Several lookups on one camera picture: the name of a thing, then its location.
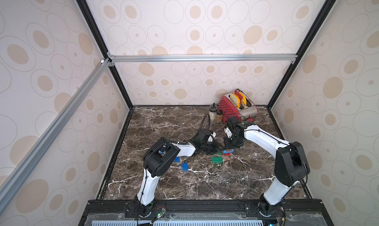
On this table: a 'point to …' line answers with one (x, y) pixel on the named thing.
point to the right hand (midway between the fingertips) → (226, 148)
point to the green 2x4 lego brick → (217, 160)
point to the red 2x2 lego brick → (227, 154)
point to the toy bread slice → (235, 99)
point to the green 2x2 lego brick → (220, 153)
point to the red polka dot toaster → (227, 109)
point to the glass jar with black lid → (212, 109)
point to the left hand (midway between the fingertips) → (228, 150)
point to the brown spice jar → (219, 117)
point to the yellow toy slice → (244, 99)
